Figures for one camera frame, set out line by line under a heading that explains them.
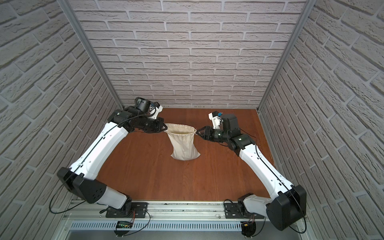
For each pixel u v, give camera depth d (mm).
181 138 726
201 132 711
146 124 601
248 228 694
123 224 724
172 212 745
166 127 739
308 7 693
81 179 396
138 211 723
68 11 710
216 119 683
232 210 727
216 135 641
